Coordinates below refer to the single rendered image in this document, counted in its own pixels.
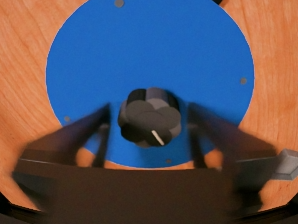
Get dark grey open tray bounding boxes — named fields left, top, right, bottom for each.
left=268, top=148, right=298, bottom=181

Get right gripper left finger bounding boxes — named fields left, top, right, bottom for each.
left=21, top=101, right=119, bottom=168

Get black square tray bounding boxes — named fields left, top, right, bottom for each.
left=212, top=0, right=222, bottom=5

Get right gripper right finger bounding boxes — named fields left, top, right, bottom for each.
left=181, top=101, right=279, bottom=195

